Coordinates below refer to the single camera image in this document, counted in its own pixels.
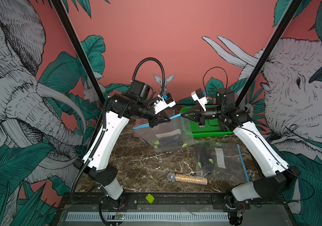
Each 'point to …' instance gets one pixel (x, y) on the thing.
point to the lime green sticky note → (150, 198)
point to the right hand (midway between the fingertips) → (183, 113)
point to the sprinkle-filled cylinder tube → (172, 177)
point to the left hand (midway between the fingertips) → (168, 117)
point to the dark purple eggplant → (201, 156)
